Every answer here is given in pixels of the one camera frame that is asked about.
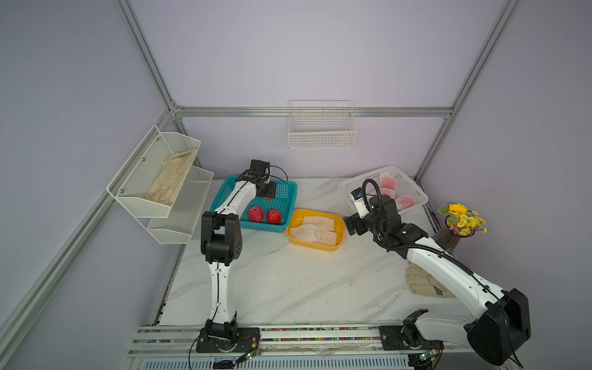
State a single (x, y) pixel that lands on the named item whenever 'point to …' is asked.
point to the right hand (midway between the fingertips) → (358, 214)
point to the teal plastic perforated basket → (284, 202)
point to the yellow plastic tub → (297, 219)
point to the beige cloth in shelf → (164, 186)
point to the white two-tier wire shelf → (169, 223)
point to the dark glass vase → (448, 239)
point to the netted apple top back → (387, 181)
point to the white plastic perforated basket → (404, 185)
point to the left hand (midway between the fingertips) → (268, 192)
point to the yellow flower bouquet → (461, 220)
